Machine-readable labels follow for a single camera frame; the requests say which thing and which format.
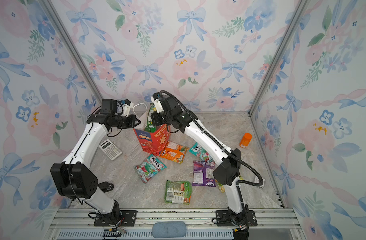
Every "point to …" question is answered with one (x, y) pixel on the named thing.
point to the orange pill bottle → (245, 140)
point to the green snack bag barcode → (178, 192)
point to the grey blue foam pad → (169, 229)
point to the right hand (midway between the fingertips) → (150, 115)
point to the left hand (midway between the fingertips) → (140, 120)
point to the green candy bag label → (150, 128)
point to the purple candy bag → (202, 174)
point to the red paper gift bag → (155, 142)
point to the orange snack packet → (173, 151)
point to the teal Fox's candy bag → (197, 149)
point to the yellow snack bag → (220, 186)
